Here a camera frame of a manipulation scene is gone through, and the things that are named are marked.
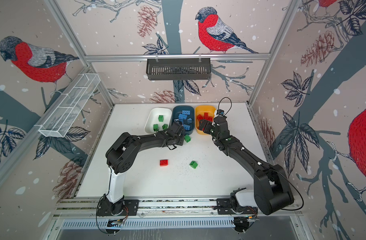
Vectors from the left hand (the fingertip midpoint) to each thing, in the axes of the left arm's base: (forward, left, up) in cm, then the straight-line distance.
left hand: (182, 138), depth 98 cm
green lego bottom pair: (+10, +19, 0) cm, 21 cm away
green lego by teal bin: (0, -3, +1) cm, 4 cm away
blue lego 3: (+19, 0, 0) cm, 19 cm away
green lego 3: (+17, +16, +2) cm, 23 cm away
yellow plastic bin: (+25, -17, -1) cm, 30 cm away
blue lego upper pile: (+24, -4, -1) cm, 24 cm away
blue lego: (+8, -3, +2) cm, 9 cm away
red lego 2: (+18, -13, +2) cm, 22 cm away
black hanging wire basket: (+43, +2, +25) cm, 50 cm away
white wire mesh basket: (-6, +59, +29) cm, 66 cm away
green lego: (-17, -7, -1) cm, 19 cm away
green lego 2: (+10, +12, +1) cm, 16 cm away
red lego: (-16, +11, -1) cm, 19 cm away
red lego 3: (+18, -19, 0) cm, 26 cm away
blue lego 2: (+16, -5, 0) cm, 17 cm away
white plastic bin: (+18, +22, -1) cm, 29 cm away
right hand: (+1, -14, +16) cm, 21 cm away
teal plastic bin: (+26, +3, +1) cm, 26 cm away
